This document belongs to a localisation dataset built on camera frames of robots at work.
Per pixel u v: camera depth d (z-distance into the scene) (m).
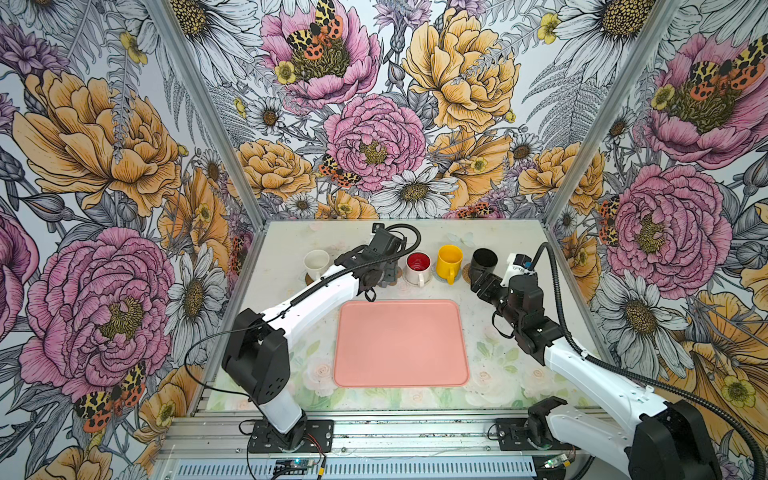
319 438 0.74
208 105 0.88
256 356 0.44
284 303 0.49
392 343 0.92
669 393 0.43
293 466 0.71
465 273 1.05
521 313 0.62
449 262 0.99
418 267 1.04
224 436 0.77
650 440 0.39
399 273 1.05
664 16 0.72
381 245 0.65
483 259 1.00
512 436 0.74
